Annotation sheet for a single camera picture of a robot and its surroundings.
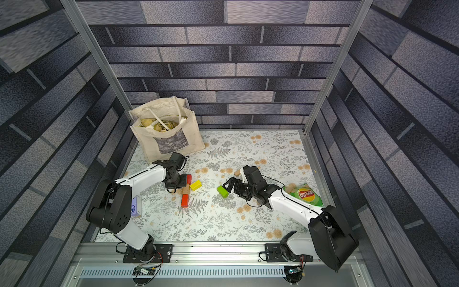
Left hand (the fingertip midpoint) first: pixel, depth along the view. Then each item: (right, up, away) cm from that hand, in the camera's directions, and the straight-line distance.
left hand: (183, 183), depth 92 cm
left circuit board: (-12, -31, -21) cm, 39 cm away
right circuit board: (+51, -33, -20) cm, 64 cm away
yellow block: (+7, -1, 0) cm, 7 cm away
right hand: (+24, 0, -8) cm, 25 cm away
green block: (+21, -4, -2) cm, 21 cm away
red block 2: (+3, -7, -6) cm, 10 cm away
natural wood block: (+2, -3, -2) cm, 4 cm away
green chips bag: (+60, -2, -9) cm, 61 cm away
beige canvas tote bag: (-9, +30, -3) cm, 31 cm away
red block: (+2, +2, +1) cm, 4 cm away
